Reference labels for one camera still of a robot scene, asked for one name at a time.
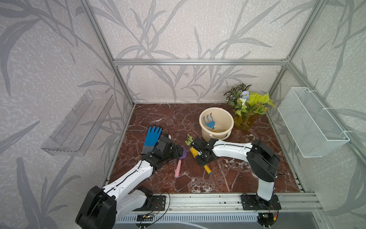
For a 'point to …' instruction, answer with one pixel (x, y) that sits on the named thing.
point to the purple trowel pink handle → (184, 155)
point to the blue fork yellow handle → (210, 123)
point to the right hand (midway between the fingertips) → (200, 161)
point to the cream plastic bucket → (216, 123)
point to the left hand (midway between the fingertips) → (180, 150)
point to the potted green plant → (248, 106)
